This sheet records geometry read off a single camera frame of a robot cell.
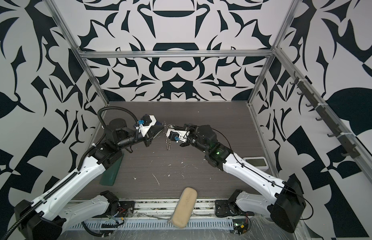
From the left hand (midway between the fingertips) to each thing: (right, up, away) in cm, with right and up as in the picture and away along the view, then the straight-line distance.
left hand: (161, 121), depth 67 cm
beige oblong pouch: (+10, -42, +5) cm, 44 cm away
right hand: (+7, 0, +2) cm, 7 cm away
